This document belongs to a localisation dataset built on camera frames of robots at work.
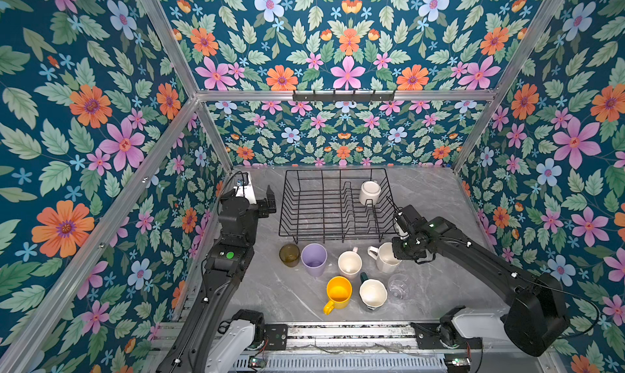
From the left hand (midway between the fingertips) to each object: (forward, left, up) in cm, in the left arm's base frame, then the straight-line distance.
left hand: (254, 186), depth 70 cm
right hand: (-13, -45, -24) cm, 53 cm away
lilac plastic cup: (-12, -16, -25) cm, 32 cm away
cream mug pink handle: (-14, -28, -30) cm, 43 cm away
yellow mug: (-22, -24, -32) cm, 45 cm away
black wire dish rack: (+15, -26, -31) cm, 43 cm away
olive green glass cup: (-8, -6, -30) cm, 32 cm away
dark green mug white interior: (-25, -34, -28) cm, 51 cm away
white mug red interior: (+14, -40, -23) cm, 48 cm away
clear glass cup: (-22, -45, -33) cm, 60 cm away
